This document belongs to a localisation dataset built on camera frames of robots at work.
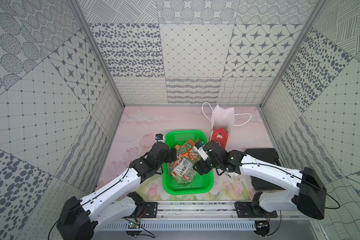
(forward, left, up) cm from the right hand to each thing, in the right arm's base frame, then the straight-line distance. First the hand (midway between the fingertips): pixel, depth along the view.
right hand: (199, 164), depth 79 cm
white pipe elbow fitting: (-2, -18, -8) cm, 20 cm away
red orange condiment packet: (+7, +3, -5) cm, 9 cm away
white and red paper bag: (+26, -15, +3) cm, 31 cm away
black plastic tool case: (+8, -41, -5) cm, 42 cm away
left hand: (+7, +16, +5) cm, 19 cm away
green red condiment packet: (+11, +7, -3) cm, 14 cm away
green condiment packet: (-3, +8, -7) cm, 11 cm away
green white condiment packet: (+4, +8, -3) cm, 10 cm away
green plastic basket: (-7, -1, -11) cm, 13 cm away
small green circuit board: (-26, +33, -12) cm, 44 cm away
